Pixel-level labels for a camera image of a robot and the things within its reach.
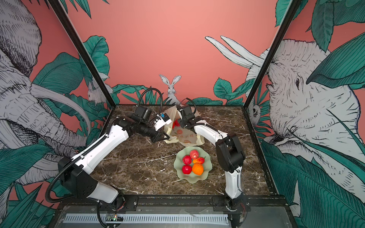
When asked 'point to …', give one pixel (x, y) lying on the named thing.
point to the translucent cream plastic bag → (178, 135)
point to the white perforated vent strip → (97, 218)
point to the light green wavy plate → (192, 178)
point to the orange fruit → (197, 168)
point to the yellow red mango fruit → (199, 160)
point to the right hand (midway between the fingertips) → (184, 114)
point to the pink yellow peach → (194, 154)
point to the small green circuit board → (113, 217)
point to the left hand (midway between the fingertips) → (168, 136)
